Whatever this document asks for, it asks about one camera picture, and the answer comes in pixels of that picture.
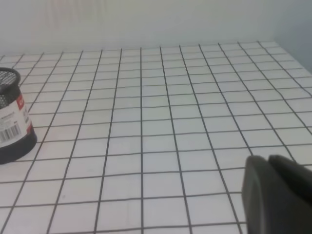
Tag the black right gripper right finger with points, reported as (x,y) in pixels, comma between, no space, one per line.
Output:
(297,177)

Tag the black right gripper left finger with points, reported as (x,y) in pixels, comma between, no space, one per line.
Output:
(270,206)

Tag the black mesh pen holder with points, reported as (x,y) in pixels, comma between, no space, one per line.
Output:
(17,135)

